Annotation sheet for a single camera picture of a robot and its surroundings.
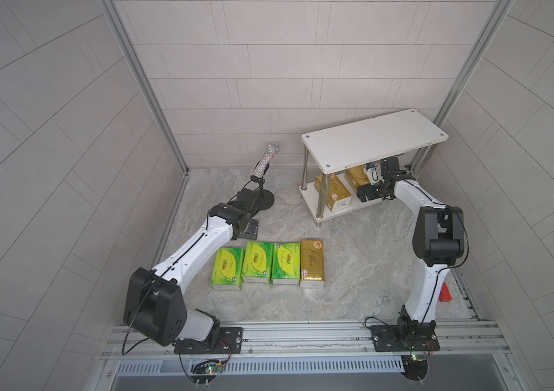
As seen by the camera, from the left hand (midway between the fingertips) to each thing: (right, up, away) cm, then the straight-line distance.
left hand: (241, 226), depth 84 cm
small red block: (+68, -22, -6) cm, 71 cm away
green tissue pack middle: (+6, -12, -4) cm, 14 cm away
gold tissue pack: (+24, -12, -4) cm, 28 cm away
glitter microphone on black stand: (+7, +9, +22) cm, 25 cm away
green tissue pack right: (+16, -11, -3) cm, 20 cm away
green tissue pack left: (-3, -13, -5) cm, 15 cm away
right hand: (+51, +14, +17) cm, 55 cm away
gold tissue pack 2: (+44, +18, +15) cm, 50 cm away
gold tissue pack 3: (+35, +10, +6) cm, 37 cm away
